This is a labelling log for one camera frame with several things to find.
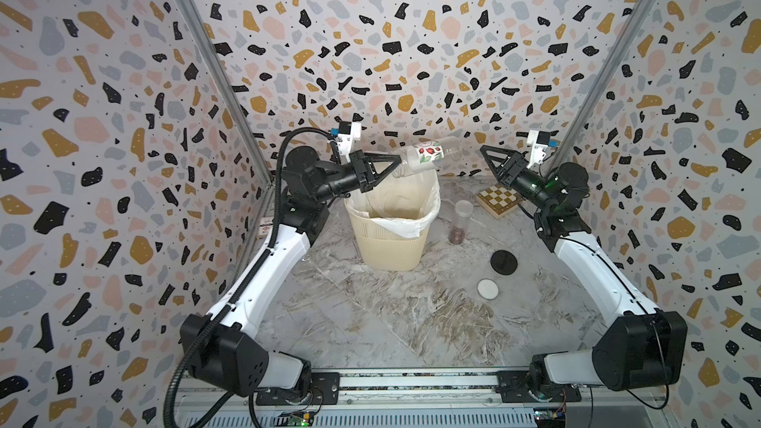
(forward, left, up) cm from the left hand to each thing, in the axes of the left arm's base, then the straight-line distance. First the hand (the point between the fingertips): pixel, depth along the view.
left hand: (402, 163), depth 59 cm
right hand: (+8, -19, -5) cm, 22 cm away
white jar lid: (-6, -27, -47) cm, 54 cm away
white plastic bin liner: (+20, -1, -36) cm, 41 cm away
